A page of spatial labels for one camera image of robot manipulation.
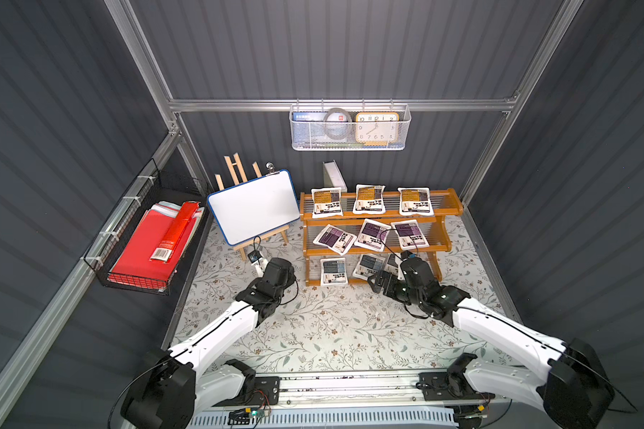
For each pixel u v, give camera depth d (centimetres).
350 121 85
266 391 72
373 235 89
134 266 66
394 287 73
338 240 87
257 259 74
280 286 65
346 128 89
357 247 87
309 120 89
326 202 79
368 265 96
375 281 75
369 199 79
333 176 94
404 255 76
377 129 88
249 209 91
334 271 95
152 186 79
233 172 87
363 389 75
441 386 72
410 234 89
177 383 40
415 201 78
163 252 69
